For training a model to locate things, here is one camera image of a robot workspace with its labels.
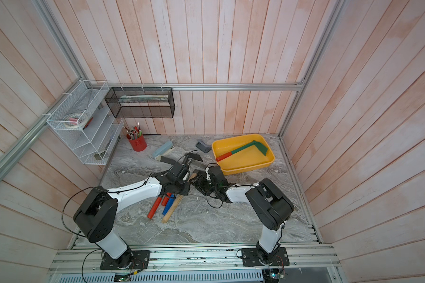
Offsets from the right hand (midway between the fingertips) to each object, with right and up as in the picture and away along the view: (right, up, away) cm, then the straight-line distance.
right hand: (190, 183), depth 90 cm
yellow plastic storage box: (+33, +11, +19) cm, 39 cm away
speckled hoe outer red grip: (-17, -10, -2) cm, 20 cm away
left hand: (-2, -4, 0) cm, 4 cm away
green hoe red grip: (+44, +18, +18) cm, 51 cm away
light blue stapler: (-19, +17, +18) cm, 31 cm away
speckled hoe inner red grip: (0, +14, +18) cm, 22 cm away
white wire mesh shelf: (-43, +20, -12) cm, 49 cm away
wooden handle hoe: (-7, -8, -10) cm, 15 cm away
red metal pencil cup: (-34, +21, +17) cm, 44 cm away
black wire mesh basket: (-25, +42, -2) cm, 49 cm away
